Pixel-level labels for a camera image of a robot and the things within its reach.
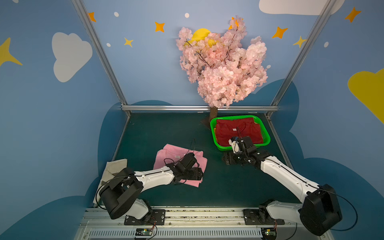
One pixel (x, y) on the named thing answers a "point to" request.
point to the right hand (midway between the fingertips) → (228, 156)
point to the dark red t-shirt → (226, 129)
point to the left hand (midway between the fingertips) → (199, 172)
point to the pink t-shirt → (170, 154)
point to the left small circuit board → (143, 232)
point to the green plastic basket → (266, 136)
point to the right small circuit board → (269, 233)
